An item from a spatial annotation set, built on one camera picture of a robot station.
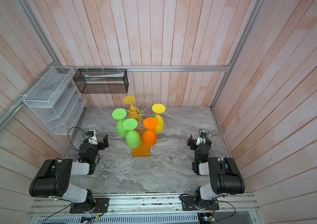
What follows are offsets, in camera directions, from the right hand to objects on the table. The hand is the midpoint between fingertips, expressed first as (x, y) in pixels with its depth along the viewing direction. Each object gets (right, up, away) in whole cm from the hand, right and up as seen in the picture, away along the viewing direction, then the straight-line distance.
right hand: (199, 135), depth 91 cm
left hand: (-66, -1, +1) cm, 66 cm away
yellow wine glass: (-27, +16, -17) cm, 36 cm away
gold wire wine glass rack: (-37, -10, +2) cm, 38 cm away
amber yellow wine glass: (-41, +14, -18) cm, 47 cm away
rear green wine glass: (-48, +13, -20) cm, 53 cm away
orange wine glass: (-32, +2, -18) cm, 37 cm away
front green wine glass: (-41, +1, -19) cm, 45 cm away
